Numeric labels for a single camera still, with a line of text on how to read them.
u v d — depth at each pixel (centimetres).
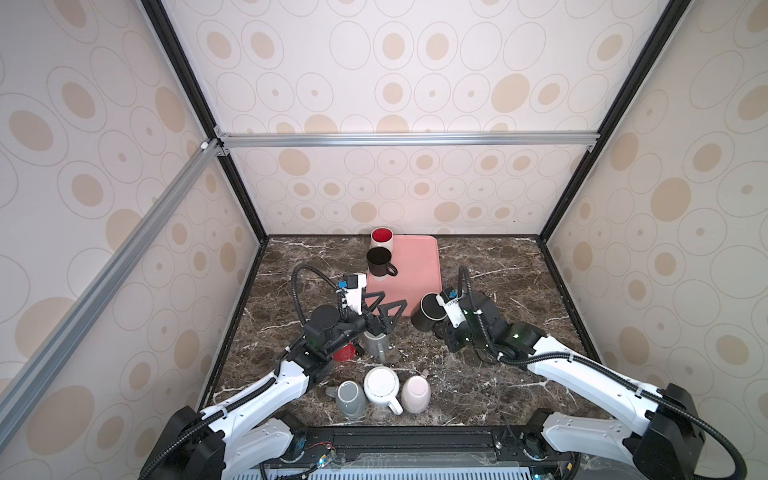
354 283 65
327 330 56
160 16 67
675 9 67
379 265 100
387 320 64
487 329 58
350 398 72
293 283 55
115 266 57
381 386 76
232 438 43
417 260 118
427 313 76
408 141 89
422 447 74
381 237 110
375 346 83
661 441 38
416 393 73
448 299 69
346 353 87
